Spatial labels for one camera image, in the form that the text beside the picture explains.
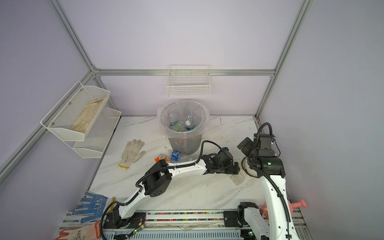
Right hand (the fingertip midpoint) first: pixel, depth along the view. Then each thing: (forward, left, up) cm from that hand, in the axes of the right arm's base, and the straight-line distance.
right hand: (246, 146), depth 73 cm
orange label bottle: (+5, +49, -21) cm, 53 cm away
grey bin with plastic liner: (+21, +34, -5) cm, 40 cm away
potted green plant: (-1, -5, -23) cm, 24 cm away
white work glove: (+10, +69, -23) cm, 74 cm away
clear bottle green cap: (-9, +2, -19) cm, 22 cm away
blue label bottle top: (+4, +39, -18) cm, 43 cm away
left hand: (-4, +3, -20) cm, 20 cm away
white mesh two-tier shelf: (+9, +88, -11) cm, 90 cm away
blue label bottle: (+21, +40, -1) cm, 45 cm away
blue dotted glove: (-24, +81, -24) cm, 87 cm away
